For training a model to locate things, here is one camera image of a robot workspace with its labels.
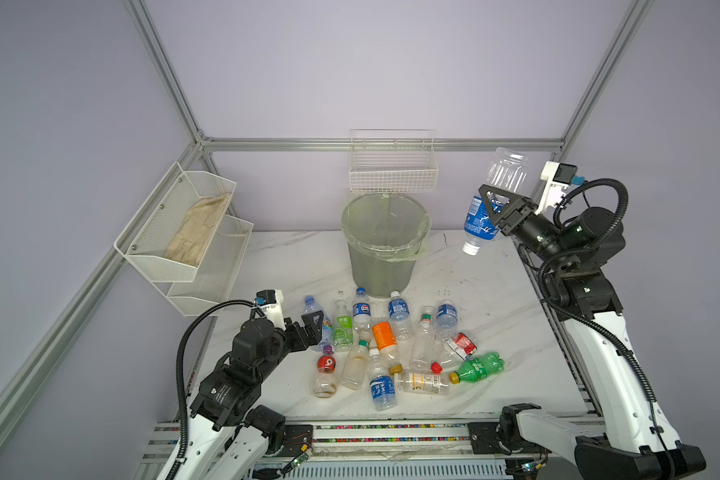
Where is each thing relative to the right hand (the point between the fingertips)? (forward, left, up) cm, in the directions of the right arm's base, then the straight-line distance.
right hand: (481, 190), depth 55 cm
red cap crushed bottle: (-9, -4, -49) cm, 50 cm away
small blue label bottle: (-1, -2, -48) cm, 48 cm away
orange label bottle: (-8, +17, -47) cm, 50 cm away
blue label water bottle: (+1, +13, -48) cm, 49 cm away
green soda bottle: (-17, -8, -47) cm, 51 cm away
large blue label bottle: (+4, +41, -48) cm, 64 cm away
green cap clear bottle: (-15, +26, -52) cm, 60 cm away
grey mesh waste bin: (+14, +19, -46) cm, 52 cm away
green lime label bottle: (-5, +30, -47) cm, 56 cm away
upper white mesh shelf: (+6, +75, -20) cm, 77 cm away
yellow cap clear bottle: (-20, +8, -47) cm, 52 cm away
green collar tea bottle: (-8, +6, -51) cm, 52 cm away
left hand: (-12, +36, -28) cm, 48 cm away
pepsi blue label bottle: (+1, +25, -47) cm, 53 cm away
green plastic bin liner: (+30, +17, -37) cm, 51 cm away
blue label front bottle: (-21, +19, -45) cm, 53 cm away
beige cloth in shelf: (+11, +69, -21) cm, 73 cm away
